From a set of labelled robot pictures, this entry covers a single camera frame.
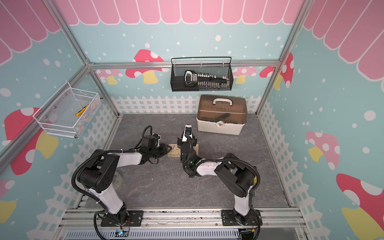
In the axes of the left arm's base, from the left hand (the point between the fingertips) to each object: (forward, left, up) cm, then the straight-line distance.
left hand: (171, 150), depth 96 cm
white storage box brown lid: (+19, -32, +15) cm, 40 cm away
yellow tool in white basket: (+3, +43, +30) cm, 53 cm away
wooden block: (-1, -3, +2) cm, 4 cm away
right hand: (+4, -11, +19) cm, 22 cm away
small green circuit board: (-44, +20, -4) cm, 48 cm away
